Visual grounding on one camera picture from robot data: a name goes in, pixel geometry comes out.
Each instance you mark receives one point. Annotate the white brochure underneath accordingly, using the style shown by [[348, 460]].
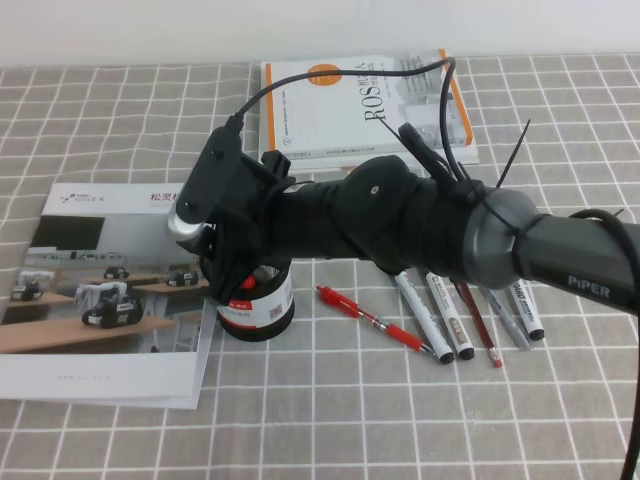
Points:
[[189, 402]]

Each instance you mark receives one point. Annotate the grey checkered tablecloth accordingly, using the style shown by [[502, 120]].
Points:
[[331, 398]]

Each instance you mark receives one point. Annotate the white orange ROS book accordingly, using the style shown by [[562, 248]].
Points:
[[330, 120]]

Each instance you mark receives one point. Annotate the white book under ROS book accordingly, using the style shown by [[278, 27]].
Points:
[[310, 167]]

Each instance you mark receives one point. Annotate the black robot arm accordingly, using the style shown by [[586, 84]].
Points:
[[384, 213]]

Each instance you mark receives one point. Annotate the white marker black cap left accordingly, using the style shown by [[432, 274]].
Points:
[[422, 314]]

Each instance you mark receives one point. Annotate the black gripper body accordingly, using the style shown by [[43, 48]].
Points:
[[253, 220]]

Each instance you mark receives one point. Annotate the grey transparent pen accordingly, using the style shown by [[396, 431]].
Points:
[[511, 327]]

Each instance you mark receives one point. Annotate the white marker brown label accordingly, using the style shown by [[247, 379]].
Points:
[[451, 318]]

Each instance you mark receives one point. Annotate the white board marker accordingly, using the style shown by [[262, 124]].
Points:
[[530, 320]]

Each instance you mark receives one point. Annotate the black mesh pen holder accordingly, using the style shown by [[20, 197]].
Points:
[[253, 315]]

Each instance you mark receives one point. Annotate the red gel pen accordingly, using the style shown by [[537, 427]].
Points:
[[349, 307]]

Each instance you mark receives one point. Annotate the robot brochure top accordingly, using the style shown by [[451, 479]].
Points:
[[99, 304]]

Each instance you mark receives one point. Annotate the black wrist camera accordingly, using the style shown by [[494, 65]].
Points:
[[216, 181]]

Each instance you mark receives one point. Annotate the dark red pencil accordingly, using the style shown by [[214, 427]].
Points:
[[467, 297]]

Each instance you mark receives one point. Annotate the red object in holder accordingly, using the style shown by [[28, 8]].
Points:
[[249, 283]]

